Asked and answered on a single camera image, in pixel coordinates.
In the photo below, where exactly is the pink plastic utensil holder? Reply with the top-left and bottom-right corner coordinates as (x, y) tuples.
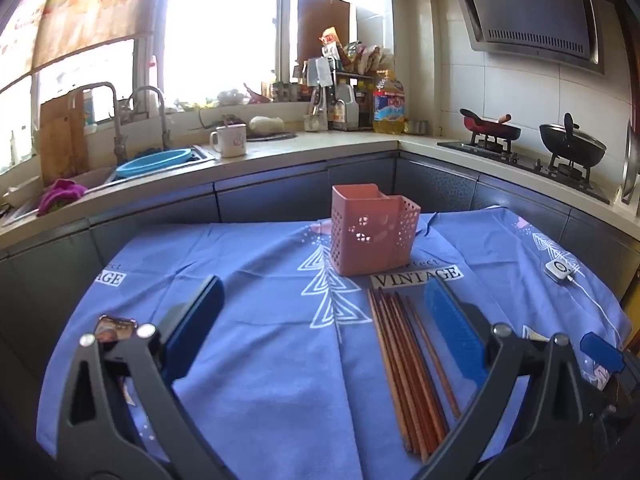
(331, 184), (422, 277)

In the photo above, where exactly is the metal spice rack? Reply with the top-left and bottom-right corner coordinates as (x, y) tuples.
(332, 72), (376, 131)

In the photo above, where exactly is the small white square device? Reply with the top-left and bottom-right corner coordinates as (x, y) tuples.
(544, 260), (576, 283)

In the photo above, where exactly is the brown board panel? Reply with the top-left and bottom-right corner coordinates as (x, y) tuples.
(297, 0), (351, 66)

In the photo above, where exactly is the blue plastic basin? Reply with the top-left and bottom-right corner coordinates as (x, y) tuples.
(115, 148), (193, 178)

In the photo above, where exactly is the black gas stove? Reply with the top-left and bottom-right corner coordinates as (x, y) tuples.
(437, 137), (612, 205)

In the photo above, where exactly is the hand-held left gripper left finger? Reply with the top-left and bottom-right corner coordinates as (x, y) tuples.
(55, 275), (236, 480)

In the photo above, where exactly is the black wok with lid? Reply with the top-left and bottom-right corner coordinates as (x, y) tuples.
(539, 112), (607, 170)

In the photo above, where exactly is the pink cloth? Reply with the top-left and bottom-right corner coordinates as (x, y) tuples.
(36, 178), (88, 217)

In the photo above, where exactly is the white cable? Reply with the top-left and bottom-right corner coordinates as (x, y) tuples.
(570, 267), (626, 346)

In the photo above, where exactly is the steel pot lid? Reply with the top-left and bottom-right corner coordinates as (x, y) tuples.
(620, 120), (640, 206)

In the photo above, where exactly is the yellow cooking oil bottle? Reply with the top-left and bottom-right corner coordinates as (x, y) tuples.
(371, 70), (407, 135)

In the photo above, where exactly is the wooden cutting board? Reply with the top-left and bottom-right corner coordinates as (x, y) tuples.
(39, 91), (91, 186)

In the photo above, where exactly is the white mug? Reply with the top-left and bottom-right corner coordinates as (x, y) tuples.
(209, 123), (248, 158)

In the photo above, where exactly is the steel kitchen faucet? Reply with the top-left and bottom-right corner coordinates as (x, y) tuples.
(67, 81), (128, 161)
(127, 85), (172, 153)

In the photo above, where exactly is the steel range hood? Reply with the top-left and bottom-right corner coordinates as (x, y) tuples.
(442, 0), (606, 76)

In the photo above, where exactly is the white cloth lump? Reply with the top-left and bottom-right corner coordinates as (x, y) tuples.
(249, 116), (286, 136)

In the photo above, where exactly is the pile of snack packets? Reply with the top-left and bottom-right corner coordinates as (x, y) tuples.
(320, 27), (396, 73)

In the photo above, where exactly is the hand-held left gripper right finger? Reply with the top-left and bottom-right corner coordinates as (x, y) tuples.
(415, 277), (608, 480)

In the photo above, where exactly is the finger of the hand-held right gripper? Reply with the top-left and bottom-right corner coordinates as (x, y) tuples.
(579, 331), (628, 391)

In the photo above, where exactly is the blue printed tablecloth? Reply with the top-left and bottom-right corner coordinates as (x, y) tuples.
(37, 205), (633, 480)

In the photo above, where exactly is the white plastic jug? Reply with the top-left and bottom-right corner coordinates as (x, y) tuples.
(332, 82), (358, 131)

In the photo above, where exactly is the white knife holder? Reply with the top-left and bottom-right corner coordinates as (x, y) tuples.
(304, 85), (329, 133)

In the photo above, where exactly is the steel cleaver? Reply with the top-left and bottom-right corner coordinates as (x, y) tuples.
(306, 57), (333, 87)

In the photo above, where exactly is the bundle of wooden chopsticks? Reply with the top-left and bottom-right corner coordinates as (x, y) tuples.
(367, 287), (462, 463)

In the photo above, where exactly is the dark round mat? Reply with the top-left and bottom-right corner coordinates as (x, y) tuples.
(245, 130), (298, 142)

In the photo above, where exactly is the steel sink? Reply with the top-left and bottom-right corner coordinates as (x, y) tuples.
(5, 144), (218, 221)

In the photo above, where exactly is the printed roller blind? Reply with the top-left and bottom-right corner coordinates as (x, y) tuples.
(0, 0), (173, 91)

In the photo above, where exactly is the red frying pan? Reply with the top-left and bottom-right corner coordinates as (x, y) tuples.
(459, 108), (522, 142)

